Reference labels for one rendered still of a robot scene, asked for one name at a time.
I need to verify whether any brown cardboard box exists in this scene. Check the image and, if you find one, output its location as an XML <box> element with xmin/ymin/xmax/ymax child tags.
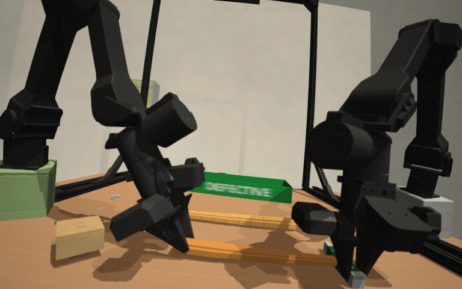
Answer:
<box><xmin>55</xmin><ymin>215</ymin><xmax>105</xmax><ymax>260</ymax></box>

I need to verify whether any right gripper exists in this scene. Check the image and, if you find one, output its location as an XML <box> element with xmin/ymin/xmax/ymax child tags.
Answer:
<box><xmin>109</xmin><ymin>153</ymin><xmax>194</xmax><ymax>253</ymax></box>

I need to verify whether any green bin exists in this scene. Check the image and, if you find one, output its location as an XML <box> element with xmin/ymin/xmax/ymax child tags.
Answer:
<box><xmin>188</xmin><ymin>172</ymin><xmax>293</xmax><ymax>204</ymax></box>

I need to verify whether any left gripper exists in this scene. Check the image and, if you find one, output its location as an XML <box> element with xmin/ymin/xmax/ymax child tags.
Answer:
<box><xmin>291</xmin><ymin>170</ymin><xmax>396</xmax><ymax>280</ymax></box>

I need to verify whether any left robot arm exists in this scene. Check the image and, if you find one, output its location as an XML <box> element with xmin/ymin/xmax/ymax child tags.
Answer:
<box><xmin>306</xmin><ymin>19</ymin><xmax>462</xmax><ymax>254</ymax></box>

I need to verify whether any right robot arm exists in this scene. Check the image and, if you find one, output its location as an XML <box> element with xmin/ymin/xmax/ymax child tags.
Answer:
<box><xmin>0</xmin><ymin>0</ymin><xmax>205</xmax><ymax>196</ymax></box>

